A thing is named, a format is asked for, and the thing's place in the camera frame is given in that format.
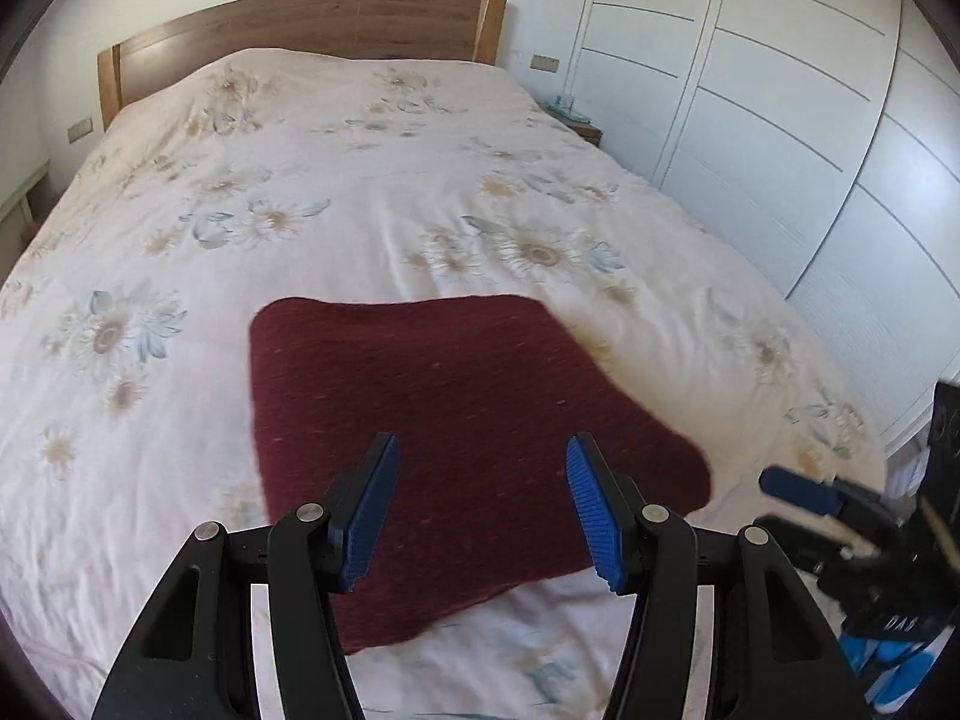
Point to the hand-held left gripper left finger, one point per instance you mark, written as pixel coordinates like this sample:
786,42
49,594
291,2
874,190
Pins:
367,517

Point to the bed with floral duvet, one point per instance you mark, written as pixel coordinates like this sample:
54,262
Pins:
300,165

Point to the blue white cloth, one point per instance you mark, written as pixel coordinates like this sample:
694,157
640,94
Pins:
896,664

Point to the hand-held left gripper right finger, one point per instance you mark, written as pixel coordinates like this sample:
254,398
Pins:
592,517

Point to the low white cabinet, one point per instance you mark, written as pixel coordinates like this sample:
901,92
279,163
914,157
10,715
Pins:
22,202

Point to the wooden nightstand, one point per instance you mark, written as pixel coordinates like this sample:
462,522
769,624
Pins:
589,135

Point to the small clear glass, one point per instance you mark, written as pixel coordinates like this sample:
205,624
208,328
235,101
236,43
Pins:
564,103

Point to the dark red knit sweater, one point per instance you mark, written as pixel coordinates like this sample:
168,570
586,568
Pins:
450,390

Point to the white sliding wardrobe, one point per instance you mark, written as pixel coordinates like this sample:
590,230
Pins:
787,90

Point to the wooden headboard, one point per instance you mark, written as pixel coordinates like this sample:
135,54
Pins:
300,22

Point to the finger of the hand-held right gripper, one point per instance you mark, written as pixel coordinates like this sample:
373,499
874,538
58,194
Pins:
787,536
795,486

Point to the dark object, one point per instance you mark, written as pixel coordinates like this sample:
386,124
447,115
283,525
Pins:
946,427

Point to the beige wall switch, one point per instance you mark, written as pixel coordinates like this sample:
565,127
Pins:
80,130
545,63

